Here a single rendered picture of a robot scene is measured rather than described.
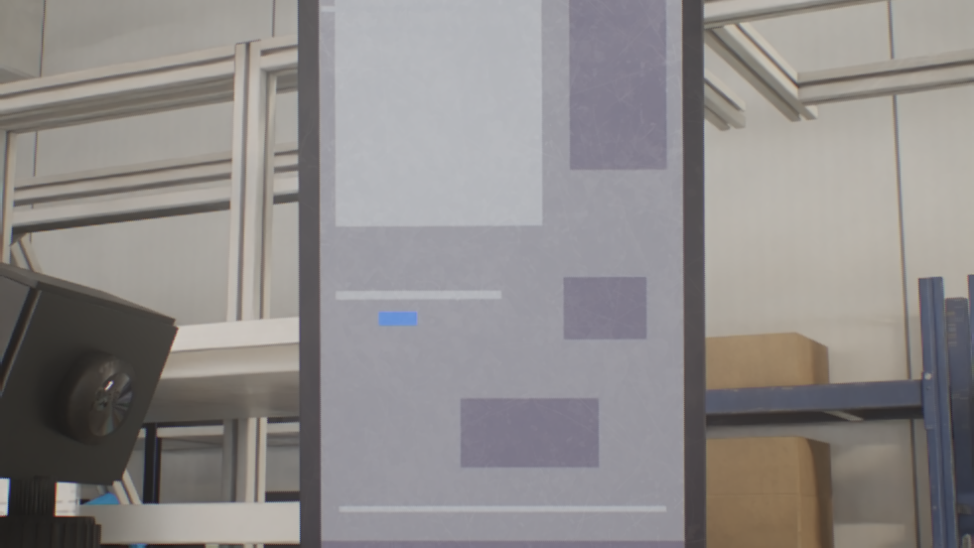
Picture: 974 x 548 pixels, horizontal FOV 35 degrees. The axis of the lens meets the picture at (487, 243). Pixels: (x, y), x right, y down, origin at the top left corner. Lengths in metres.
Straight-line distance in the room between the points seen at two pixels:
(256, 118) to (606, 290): 1.19
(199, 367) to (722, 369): 2.89
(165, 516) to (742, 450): 2.85
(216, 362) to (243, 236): 0.62
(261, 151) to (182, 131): 3.82
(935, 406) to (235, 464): 2.40
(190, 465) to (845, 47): 2.77
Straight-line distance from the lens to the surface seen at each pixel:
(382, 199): 1.11
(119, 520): 1.67
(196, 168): 2.92
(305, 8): 1.13
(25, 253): 2.67
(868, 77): 2.42
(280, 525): 1.55
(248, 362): 1.58
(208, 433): 5.02
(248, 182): 2.21
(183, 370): 1.63
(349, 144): 1.11
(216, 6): 6.10
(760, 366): 4.33
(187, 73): 2.32
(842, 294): 4.77
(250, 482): 2.15
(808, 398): 4.24
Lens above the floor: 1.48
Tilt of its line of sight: 11 degrees up
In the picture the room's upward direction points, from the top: straight up
